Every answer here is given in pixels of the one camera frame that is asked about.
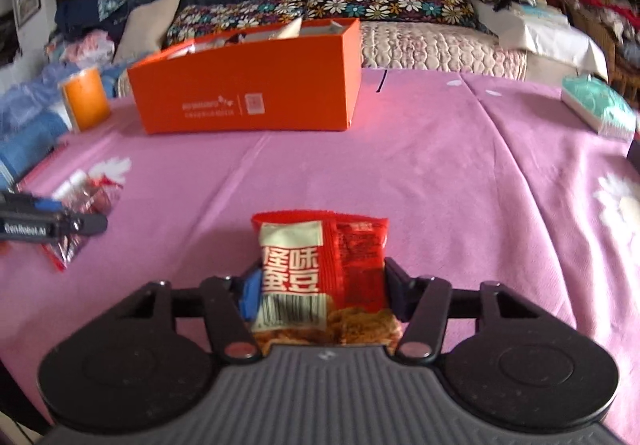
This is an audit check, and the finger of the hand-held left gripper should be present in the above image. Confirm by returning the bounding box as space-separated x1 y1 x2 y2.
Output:
0 192 68 216
50 215 108 237

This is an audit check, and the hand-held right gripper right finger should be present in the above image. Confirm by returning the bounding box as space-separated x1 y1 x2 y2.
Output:
384 257 543 360

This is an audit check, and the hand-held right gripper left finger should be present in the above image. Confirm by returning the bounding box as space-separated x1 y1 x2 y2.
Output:
112 270 263 366

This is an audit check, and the pink red-edged snack packet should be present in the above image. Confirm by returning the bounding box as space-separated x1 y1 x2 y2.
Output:
42 169 123 272

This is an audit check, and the red white-label snack packet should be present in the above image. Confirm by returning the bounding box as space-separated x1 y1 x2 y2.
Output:
250 209 403 356

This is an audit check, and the orange cardboard box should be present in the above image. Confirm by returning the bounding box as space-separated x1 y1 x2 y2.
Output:
126 17 362 134

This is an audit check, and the blue striped blanket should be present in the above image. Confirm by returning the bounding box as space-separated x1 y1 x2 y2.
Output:
0 65 131 190

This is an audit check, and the orange white canister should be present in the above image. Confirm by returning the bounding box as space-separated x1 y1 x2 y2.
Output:
59 66 112 133

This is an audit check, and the pink tablecloth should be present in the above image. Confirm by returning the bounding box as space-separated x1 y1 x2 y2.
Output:
0 67 640 441

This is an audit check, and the white grey snack packet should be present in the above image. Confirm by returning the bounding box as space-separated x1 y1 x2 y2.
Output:
164 41 201 60

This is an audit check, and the navy clothes pile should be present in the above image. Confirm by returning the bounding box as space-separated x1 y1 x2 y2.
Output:
54 0 123 33

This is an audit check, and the beige pillow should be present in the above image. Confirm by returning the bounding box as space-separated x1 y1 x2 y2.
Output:
112 0 183 66

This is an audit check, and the sofa with beige quilted cover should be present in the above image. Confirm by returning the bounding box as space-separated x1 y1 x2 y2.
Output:
112 0 531 78

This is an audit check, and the floral cushion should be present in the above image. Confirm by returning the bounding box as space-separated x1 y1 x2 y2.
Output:
165 0 307 46
305 0 481 30

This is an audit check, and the silver snack packet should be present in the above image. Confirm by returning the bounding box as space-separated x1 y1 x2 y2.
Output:
235 17 304 46

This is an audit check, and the teal tissue pack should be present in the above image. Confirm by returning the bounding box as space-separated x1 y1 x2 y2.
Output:
560 75 638 142

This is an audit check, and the white cloth-covered side table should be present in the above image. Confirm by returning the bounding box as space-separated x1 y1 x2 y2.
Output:
475 0 608 80

